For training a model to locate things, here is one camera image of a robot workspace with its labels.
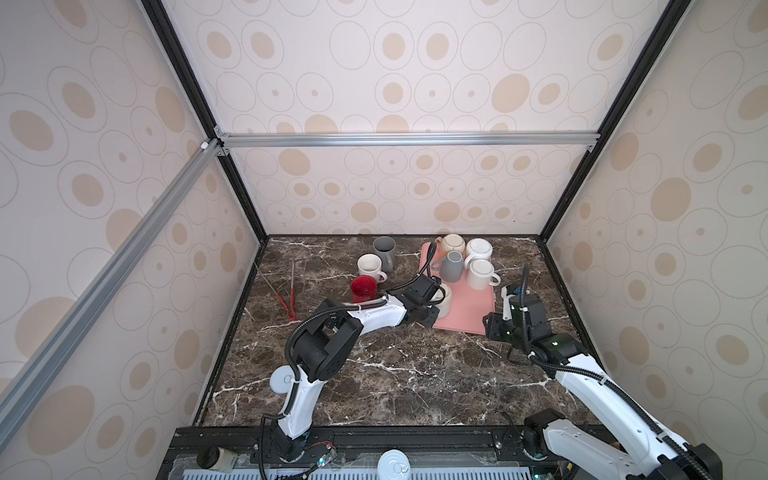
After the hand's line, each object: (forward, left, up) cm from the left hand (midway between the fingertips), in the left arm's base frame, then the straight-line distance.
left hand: (440, 308), depth 93 cm
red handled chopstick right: (+8, +49, -5) cm, 50 cm away
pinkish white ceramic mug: (+17, +22, +1) cm, 28 cm away
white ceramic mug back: (+23, -16, +2) cm, 28 cm away
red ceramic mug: (+8, +25, -2) cm, 26 cm away
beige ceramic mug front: (0, -1, +1) cm, 2 cm away
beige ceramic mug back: (+25, -6, +3) cm, 26 cm away
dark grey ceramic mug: (+24, +18, +2) cm, 30 cm away
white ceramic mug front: (+13, -15, +1) cm, 20 cm away
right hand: (-7, -13, +8) cm, 16 cm away
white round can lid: (-41, +15, +2) cm, 44 cm away
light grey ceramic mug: (+16, -5, 0) cm, 17 cm away
